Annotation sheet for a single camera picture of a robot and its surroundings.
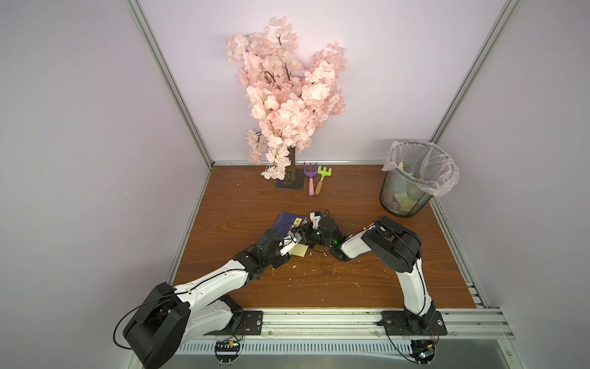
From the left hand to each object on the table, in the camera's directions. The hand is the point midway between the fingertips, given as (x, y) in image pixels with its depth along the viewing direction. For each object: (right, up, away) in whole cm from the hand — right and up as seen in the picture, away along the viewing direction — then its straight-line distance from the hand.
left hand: (285, 242), depth 86 cm
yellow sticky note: (+5, -4, +2) cm, 7 cm away
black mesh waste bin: (+43, +23, +2) cm, 49 cm away
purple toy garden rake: (+11, +27, +29) cm, 41 cm away
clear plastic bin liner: (+58, +30, +6) cm, 66 cm away
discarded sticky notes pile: (+49, +15, +4) cm, 51 cm away
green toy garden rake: (+17, +28, +31) cm, 45 cm away
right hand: (+2, +6, +4) cm, 8 cm away
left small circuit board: (-17, -30, -14) cm, 37 cm away
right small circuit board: (+44, -30, -17) cm, 56 cm away
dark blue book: (-1, +6, +11) cm, 13 cm away
